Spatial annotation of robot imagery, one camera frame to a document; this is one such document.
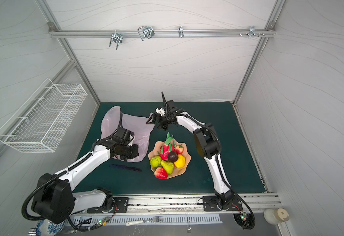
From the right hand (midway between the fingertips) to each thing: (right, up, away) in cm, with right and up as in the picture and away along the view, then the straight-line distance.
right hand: (153, 122), depth 93 cm
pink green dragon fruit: (+11, -14, -9) cm, 20 cm away
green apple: (+3, -21, -13) cm, 25 cm away
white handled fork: (+5, -46, -23) cm, 52 cm away
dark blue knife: (-15, -27, -7) cm, 32 cm away
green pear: (+11, -24, -13) cm, 30 cm away
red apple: (+7, -26, -18) cm, 33 cm away
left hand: (-5, -17, -9) cm, 20 cm away
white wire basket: (-49, -2, -29) cm, 57 cm away
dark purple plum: (+13, -18, -15) cm, 27 cm away
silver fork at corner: (-51, -49, -27) cm, 76 cm away
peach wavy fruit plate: (+16, -28, -12) cm, 34 cm away
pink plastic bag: (-6, -3, -4) cm, 8 cm away
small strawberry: (+17, -16, -6) cm, 24 cm away
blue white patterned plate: (-45, -47, -28) cm, 71 cm away
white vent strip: (-6, -47, -23) cm, 53 cm away
